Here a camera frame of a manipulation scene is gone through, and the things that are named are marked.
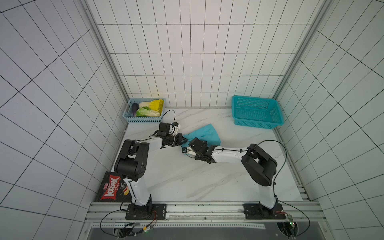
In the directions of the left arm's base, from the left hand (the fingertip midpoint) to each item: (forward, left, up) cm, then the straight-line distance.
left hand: (185, 141), depth 94 cm
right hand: (-2, -6, -2) cm, 7 cm away
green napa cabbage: (+23, +31, +3) cm, 39 cm away
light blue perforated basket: (+31, +26, +4) cm, 40 cm away
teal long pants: (+6, -14, +2) cm, 15 cm away
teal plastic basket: (+31, -56, -5) cm, 64 cm away
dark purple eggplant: (+32, +42, -1) cm, 53 cm away
